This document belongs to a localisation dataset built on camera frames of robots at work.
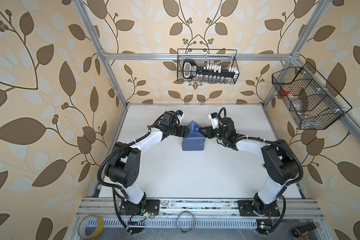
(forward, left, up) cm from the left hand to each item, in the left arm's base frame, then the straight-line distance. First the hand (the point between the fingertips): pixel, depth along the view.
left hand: (186, 128), depth 89 cm
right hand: (+1, -10, -2) cm, 10 cm away
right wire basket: (+2, -63, +21) cm, 66 cm away
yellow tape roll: (-49, +39, -13) cm, 64 cm away
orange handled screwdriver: (-47, -53, -10) cm, 72 cm away
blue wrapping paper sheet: (-6, -5, -4) cm, 9 cm away
